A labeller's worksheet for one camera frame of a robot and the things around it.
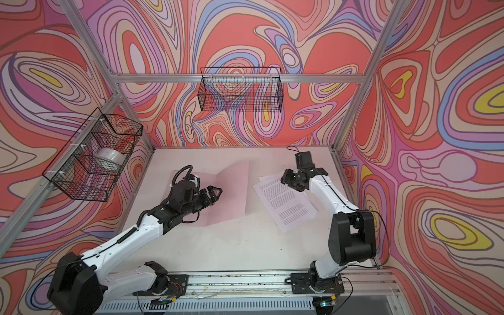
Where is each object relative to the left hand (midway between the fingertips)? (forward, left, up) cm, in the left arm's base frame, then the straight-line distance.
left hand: (219, 192), depth 81 cm
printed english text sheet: (+1, -32, -16) cm, 36 cm away
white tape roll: (+7, +40, +14) cm, 43 cm away
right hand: (+7, -30, -5) cm, 31 cm away
